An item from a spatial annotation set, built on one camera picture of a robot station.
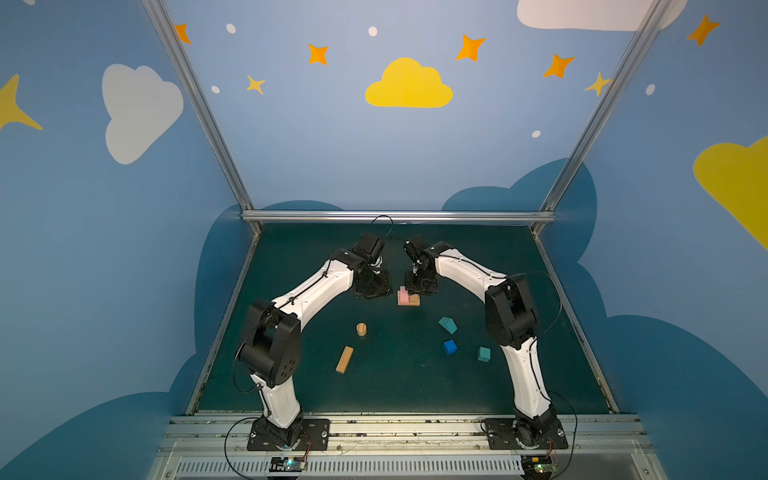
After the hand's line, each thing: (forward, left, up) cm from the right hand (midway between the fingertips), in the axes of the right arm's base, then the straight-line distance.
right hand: (413, 289), depth 98 cm
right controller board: (-46, -30, -4) cm, 56 cm away
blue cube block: (-18, -11, -3) cm, 22 cm away
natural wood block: (-4, +1, -3) cm, 5 cm away
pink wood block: (-2, +4, -1) cm, 4 cm away
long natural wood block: (-24, +20, -3) cm, 31 cm away
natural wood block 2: (-3, 0, -2) cm, 3 cm away
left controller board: (-49, +30, -3) cm, 58 cm away
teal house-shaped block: (-11, -12, -3) cm, 16 cm away
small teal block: (-20, -21, -2) cm, 29 cm away
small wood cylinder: (-15, +16, -1) cm, 22 cm away
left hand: (-7, +7, +9) cm, 13 cm away
